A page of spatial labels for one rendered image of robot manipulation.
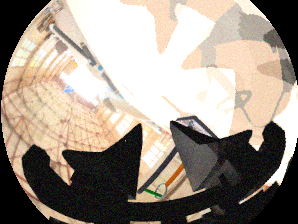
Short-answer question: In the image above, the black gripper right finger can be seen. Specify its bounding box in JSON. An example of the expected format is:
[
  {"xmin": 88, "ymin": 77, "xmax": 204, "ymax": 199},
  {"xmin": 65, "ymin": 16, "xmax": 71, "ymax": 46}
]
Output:
[{"xmin": 170, "ymin": 120, "xmax": 253, "ymax": 193}]

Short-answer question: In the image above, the orange handle with grey tip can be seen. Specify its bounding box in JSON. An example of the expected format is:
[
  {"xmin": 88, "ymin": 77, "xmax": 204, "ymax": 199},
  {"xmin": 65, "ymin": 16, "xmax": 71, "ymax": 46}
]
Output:
[{"xmin": 154, "ymin": 164, "xmax": 184, "ymax": 200}]

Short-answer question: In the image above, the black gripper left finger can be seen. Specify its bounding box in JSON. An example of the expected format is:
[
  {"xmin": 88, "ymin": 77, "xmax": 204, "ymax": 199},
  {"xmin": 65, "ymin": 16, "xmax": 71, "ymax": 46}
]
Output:
[{"xmin": 61, "ymin": 123, "xmax": 142, "ymax": 200}]

